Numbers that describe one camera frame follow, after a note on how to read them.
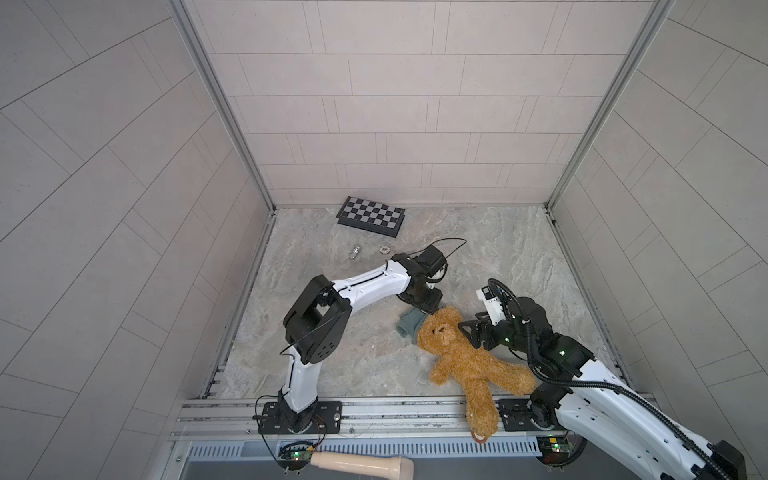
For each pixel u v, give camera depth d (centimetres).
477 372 72
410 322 84
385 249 105
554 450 68
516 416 71
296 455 65
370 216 109
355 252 102
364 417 72
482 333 66
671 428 43
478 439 68
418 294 73
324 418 70
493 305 68
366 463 63
